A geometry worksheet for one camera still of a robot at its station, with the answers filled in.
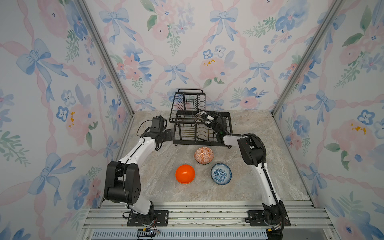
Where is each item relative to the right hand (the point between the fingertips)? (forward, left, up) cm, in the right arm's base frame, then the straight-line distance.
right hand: (209, 110), depth 106 cm
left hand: (-21, +27, +2) cm, 34 cm away
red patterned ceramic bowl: (-31, +4, -9) cm, 32 cm away
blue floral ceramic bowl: (-43, -5, -9) cm, 44 cm away
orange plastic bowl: (-43, +15, -9) cm, 46 cm away
